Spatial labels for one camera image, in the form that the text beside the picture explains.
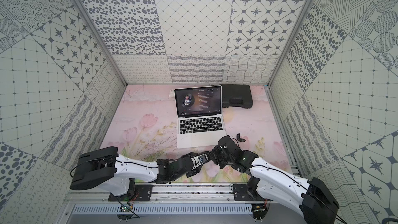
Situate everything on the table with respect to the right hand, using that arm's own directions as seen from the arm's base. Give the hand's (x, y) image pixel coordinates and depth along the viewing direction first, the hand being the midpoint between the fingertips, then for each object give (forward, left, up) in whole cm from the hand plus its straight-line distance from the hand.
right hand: (206, 154), depth 79 cm
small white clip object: (+46, +27, -4) cm, 54 cm away
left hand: (0, +3, -2) cm, 3 cm away
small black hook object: (+14, -19, -8) cm, 25 cm away
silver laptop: (+30, +6, -4) cm, 30 cm away
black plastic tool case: (+43, -21, -2) cm, 48 cm away
